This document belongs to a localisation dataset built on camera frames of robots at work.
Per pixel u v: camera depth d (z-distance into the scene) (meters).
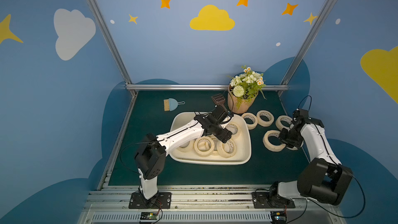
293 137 0.68
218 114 0.65
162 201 0.74
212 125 0.60
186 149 0.88
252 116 1.04
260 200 0.74
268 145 0.82
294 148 0.73
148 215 0.72
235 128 0.99
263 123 1.01
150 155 0.46
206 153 0.84
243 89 0.86
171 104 1.15
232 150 0.90
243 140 0.95
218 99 1.15
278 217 0.73
